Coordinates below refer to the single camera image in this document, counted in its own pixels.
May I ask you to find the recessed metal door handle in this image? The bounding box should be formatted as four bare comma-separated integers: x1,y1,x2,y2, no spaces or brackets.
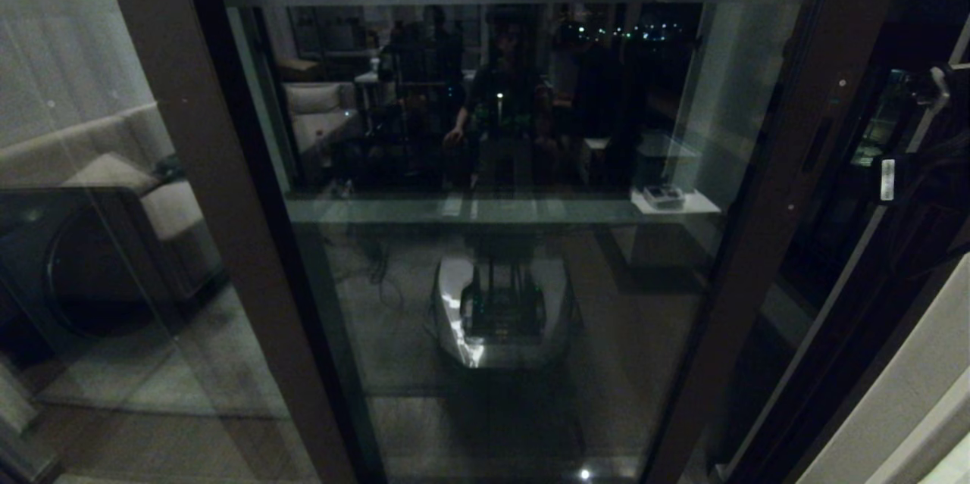
788,75,851,216

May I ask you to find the grey rug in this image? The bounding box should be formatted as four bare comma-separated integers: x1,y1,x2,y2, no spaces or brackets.
38,283,293,422

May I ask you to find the white sofa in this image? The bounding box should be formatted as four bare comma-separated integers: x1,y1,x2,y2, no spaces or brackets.
0,104,227,295

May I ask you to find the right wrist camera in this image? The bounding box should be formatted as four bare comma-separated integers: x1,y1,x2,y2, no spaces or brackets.
913,64,954,115

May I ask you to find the brown framed sliding glass door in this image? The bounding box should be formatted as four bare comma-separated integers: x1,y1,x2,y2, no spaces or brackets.
205,0,918,484

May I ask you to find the dark grey box furniture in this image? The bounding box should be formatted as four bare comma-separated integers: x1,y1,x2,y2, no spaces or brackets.
0,189,221,341

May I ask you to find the brown framed fixed glass panel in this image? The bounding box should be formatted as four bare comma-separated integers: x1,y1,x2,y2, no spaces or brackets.
0,0,357,484

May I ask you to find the brown stone balcony sill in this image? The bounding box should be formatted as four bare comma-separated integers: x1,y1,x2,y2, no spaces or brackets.
288,190,683,205

